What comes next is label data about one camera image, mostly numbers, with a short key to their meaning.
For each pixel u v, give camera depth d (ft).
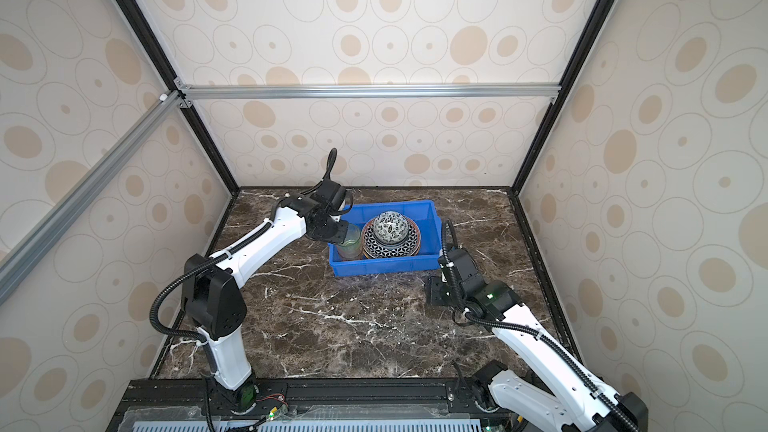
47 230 1.81
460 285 1.85
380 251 3.19
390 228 3.22
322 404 2.39
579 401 1.32
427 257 3.18
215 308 1.54
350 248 3.02
